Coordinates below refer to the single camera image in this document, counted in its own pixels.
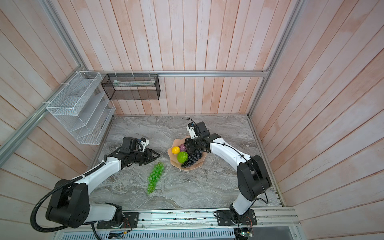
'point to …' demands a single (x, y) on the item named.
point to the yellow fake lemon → (175, 150)
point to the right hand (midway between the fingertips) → (187, 142)
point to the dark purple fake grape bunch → (192, 159)
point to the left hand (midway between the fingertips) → (158, 159)
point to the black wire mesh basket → (132, 86)
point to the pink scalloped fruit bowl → (173, 157)
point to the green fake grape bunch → (154, 176)
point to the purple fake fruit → (182, 147)
